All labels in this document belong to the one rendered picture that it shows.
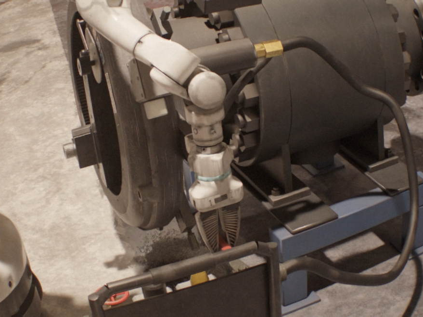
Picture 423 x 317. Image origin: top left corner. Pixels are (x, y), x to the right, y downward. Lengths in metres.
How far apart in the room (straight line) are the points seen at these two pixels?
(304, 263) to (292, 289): 0.58
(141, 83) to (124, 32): 0.24
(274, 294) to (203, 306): 0.14
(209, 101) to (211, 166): 0.13
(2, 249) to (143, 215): 0.42
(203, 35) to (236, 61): 0.35
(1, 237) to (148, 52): 0.83
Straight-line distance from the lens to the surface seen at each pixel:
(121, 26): 1.61
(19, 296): 2.16
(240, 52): 1.88
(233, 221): 1.70
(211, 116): 1.56
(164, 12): 1.87
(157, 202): 2.04
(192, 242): 2.17
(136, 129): 1.92
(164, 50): 1.53
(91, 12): 1.66
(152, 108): 1.82
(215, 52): 1.87
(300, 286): 2.27
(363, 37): 2.24
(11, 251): 2.16
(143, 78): 1.80
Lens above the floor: 1.37
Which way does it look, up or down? 25 degrees down
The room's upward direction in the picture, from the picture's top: 8 degrees counter-clockwise
